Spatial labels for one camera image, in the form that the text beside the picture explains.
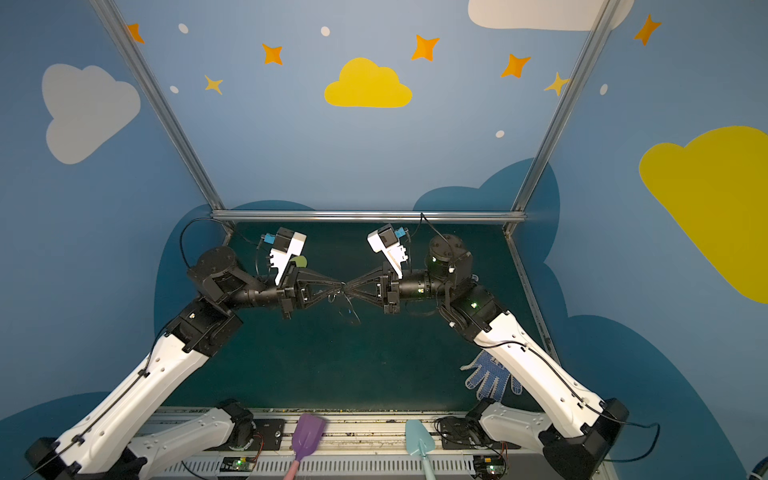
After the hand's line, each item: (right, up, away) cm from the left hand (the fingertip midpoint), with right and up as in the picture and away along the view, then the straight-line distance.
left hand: (338, 289), depth 53 cm
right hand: (+2, 0, +1) cm, 2 cm away
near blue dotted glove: (+39, -27, +33) cm, 58 cm away
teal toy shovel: (+17, -40, +19) cm, 47 cm away
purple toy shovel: (-11, -39, +21) cm, 46 cm away
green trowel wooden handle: (-24, +4, +59) cm, 64 cm away
